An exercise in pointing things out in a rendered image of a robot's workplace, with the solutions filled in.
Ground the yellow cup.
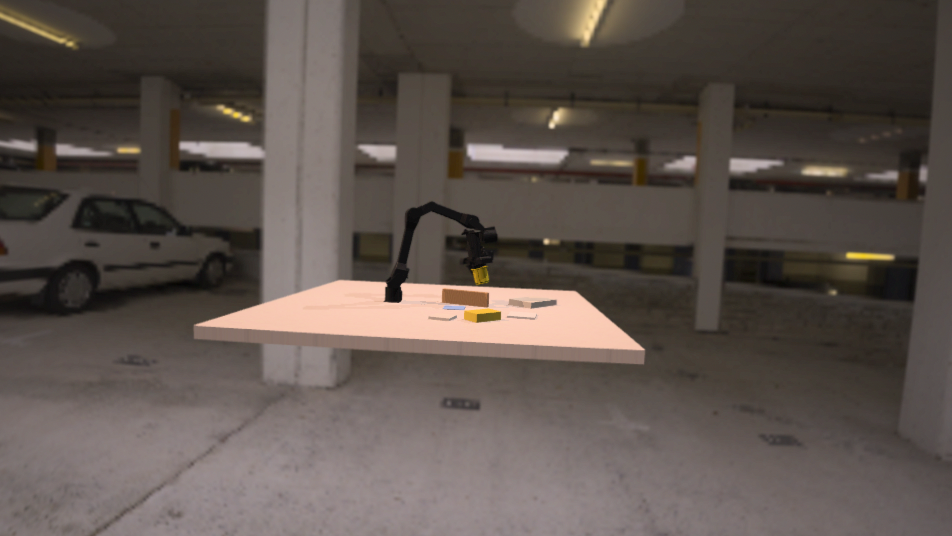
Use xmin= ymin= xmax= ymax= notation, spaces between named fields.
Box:
xmin=471 ymin=266 xmax=489 ymax=285

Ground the yellow flat block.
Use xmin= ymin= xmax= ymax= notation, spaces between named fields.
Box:
xmin=464 ymin=309 xmax=501 ymax=323

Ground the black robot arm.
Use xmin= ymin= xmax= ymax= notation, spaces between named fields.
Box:
xmin=383 ymin=201 xmax=498 ymax=303

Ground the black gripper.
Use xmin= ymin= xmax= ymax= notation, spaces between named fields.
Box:
xmin=460 ymin=244 xmax=493 ymax=277

